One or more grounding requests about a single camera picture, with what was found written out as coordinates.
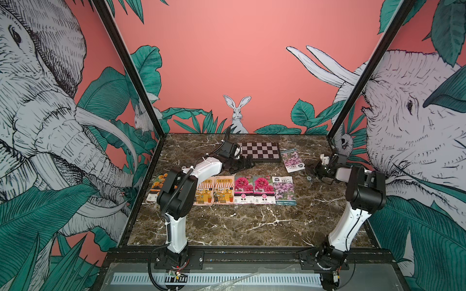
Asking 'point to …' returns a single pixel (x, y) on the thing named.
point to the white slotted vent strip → (226, 279)
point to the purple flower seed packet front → (284, 188)
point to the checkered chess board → (261, 151)
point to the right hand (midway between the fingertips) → (305, 161)
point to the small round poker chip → (309, 177)
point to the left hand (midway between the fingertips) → (251, 163)
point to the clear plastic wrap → (229, 285)
